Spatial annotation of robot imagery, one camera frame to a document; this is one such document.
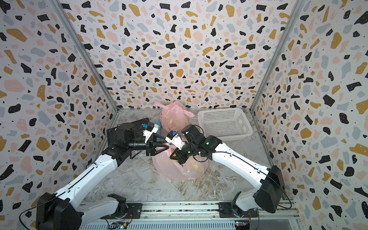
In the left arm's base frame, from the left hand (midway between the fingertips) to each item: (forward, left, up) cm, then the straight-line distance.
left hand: (167, 144), depth 69 cm
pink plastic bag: (+32, +1, -14) cm, 35 cm away
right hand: (-4, -1, -5) cm, 7 cm away
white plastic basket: (+35, -38, -28) cm, 59 cm away
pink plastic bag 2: (-5, +1, -13) cm, 14 cm away
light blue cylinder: (+34, +14, -24) cm, 44 cm away
